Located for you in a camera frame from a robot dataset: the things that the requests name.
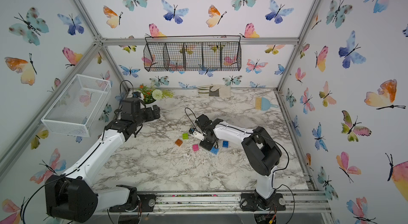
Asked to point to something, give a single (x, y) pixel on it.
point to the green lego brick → (185, 136)
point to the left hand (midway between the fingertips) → (152, 108)
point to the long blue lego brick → (214, 150)
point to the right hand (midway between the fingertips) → (208, 141)
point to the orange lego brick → (178, 142)
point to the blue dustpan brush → (263, 104)
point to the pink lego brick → (195, 147)
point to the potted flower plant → (150, 95)
